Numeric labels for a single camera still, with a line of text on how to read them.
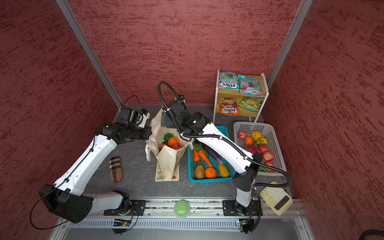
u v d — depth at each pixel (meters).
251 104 0.97
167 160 0.77
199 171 0.82
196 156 0.90
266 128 0.96
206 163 0.89
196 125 0.46
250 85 0.82
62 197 0.37
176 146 0.85
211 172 0.81
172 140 0.89
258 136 0.96
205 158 0.90
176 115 0.49
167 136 0.96
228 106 0.95
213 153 0.90
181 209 0.72
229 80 0.85
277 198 0.76
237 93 0.83
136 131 0.67
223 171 0.83
